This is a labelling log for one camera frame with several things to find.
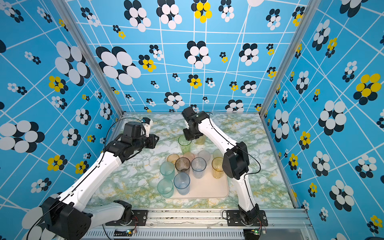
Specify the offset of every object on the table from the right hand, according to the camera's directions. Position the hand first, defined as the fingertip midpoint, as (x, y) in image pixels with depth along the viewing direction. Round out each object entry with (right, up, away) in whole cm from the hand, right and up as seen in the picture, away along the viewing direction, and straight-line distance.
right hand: (190, 137), depth 90 cm
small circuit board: (+29, -44, -20) cm, 57 cm away
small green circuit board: (-30, -44, -19) cm, 57 cm away
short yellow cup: (-11, -12, -3) cm, 16 cm away
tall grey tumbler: (-5, -16, -4) cm, 17 cm away
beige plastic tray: (+9, -28, -7) cm, 30 cm away
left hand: (-17, +1, -11) cm, 20 cm away
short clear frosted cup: (+9, -11, +3) cm, 14 cm away
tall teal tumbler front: (-14, -19, -3) cm, 24 cm away
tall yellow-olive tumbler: (+7, -3, +12) cm, 14 cm away
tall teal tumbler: (-14, -27, -8) cm, 32 cm away
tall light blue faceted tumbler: (+5, -16, -7) cm, 18 cm away
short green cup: (+16, -10, +1) cm, 19 cm away
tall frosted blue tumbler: (-5, -23, -9) cm, 25 cm away
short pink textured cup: (0, -12, +1) cm, 12 cm away
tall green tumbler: (-3, -4, -3) cm, 6 cm away
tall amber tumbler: (+15, -17, -9) cm, 24 cm away
